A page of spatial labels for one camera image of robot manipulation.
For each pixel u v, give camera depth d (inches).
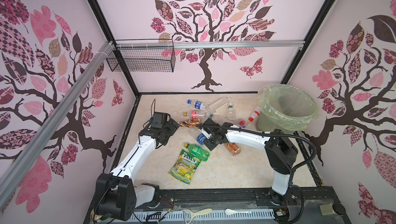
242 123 38.4
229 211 27.4
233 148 33.5
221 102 43.5
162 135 24.5
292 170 20.7
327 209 25.4
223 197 29.8
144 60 48.0
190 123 38.3
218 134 25.4
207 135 31.0
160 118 25.4
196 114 40.4
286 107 36.7
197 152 33.4
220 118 40.6
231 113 41.9
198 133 35.3
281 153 18.7
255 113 40.7
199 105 42.0
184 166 32.2
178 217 27.4
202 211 27.8
